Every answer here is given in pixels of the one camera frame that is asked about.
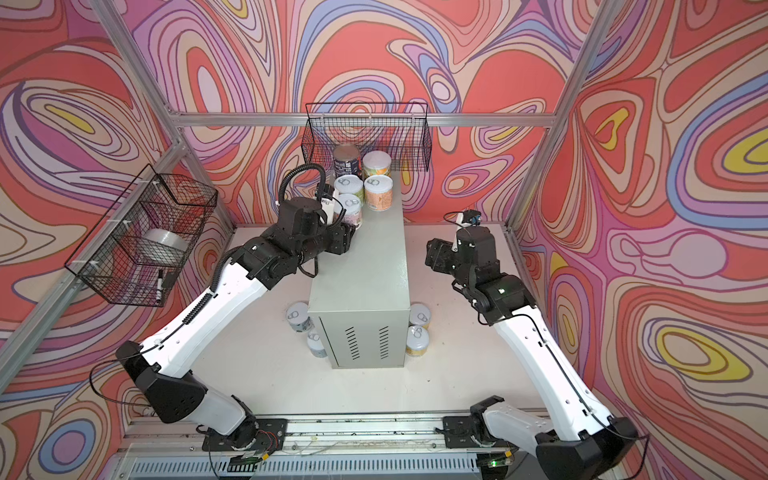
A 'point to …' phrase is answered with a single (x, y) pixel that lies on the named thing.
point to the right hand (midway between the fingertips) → (441, 253)
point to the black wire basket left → (135, 254)
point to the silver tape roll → (169, 237)
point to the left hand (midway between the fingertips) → (348, 223)
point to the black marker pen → (160, 285)
